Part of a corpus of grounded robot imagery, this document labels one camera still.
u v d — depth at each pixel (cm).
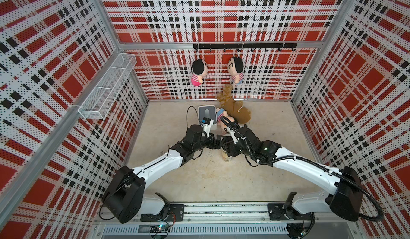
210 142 73
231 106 102
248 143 57
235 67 91
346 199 38
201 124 73
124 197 41
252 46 89
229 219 73
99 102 90
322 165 45
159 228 69
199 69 96
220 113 101
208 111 110
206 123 73
